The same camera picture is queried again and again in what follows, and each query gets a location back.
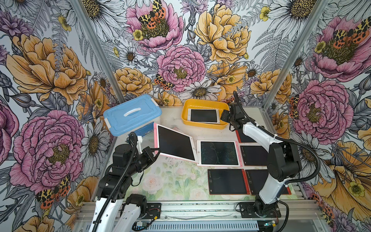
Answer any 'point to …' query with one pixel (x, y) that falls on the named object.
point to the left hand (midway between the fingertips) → (161, 156)
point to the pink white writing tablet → (218, 153)
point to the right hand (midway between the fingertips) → (225, 117)
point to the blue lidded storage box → (136, 115)
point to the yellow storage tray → (191, 103)
